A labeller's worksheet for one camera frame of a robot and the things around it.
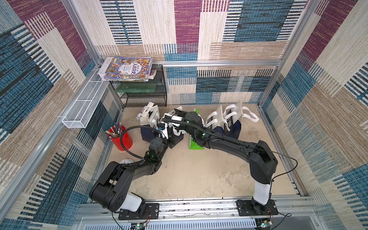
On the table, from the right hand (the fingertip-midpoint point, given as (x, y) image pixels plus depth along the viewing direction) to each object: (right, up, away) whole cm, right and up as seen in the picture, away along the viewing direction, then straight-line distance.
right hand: (178, 110), depth 82 cm
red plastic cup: (-37, -19, +21) cm, 46 cm away
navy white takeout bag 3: (+21, -6, -1) cm, 22 cm away
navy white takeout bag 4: (+32, -3, +4) cm, 32 cm away
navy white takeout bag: (-15, -4, -3) cm, 16 cm away
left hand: (-3, -10, +4) cm, 11 cm away
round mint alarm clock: (-32, -30, +5) cm, 44 cm away
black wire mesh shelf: (-22, +12, +12) cm, 28 cm away
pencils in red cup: (-39, -12, +8) cm, 41 cm away
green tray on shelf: (-29, +17, +18) cm, 38 cm away
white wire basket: (-47, +2, -7) cm, 48 cm away
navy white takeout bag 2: (-4, -5, -15) cm, 16 cm away
